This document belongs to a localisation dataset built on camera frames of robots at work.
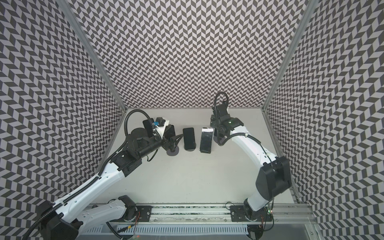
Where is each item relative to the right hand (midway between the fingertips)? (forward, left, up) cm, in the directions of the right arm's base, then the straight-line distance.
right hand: (220, 123), depth 85 cm
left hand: (-12, +23, +9) cm, 27 cm away
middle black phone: (-5, +18, -7) cm, 20 cm away
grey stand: (-8, +30, -19) cm, 36 cm away
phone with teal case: (-5, +8, -10) cm, 14 cm away
